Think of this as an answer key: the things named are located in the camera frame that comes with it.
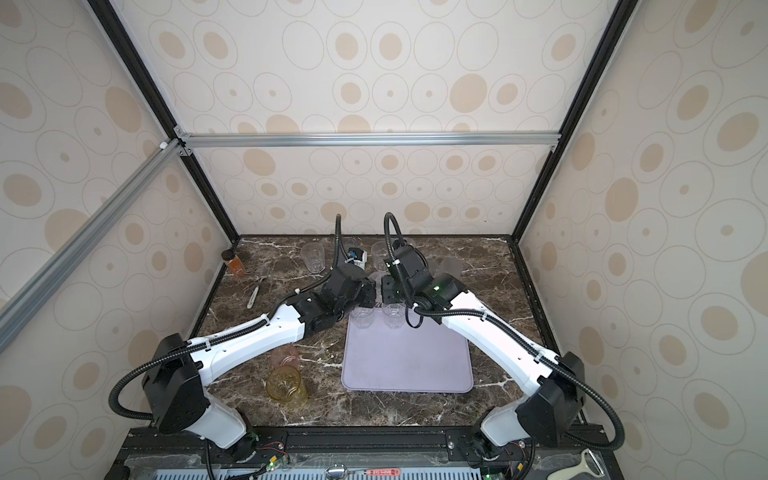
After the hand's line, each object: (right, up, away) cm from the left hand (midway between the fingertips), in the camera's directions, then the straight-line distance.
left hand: (382, 279), depth 79 cm
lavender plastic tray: (+12, -24, +9) cm, 28 cm away
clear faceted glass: (+3, -12, +19) cm, 23 cm away
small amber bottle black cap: (-52, +5, +24) cm, 58 cm away
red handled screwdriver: (-10, -45, -8) cm, 47 cm away
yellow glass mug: (-27, -29, +3) cm, 40 cm away
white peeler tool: (+47, -45, -9) cm, 65 cm away
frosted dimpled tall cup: (+25, +4, +30) cm, 39 cm away
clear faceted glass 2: (-26, +8, +31) cm, 42 cm away
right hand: (+2, -1, -2) cm, 3 cm away
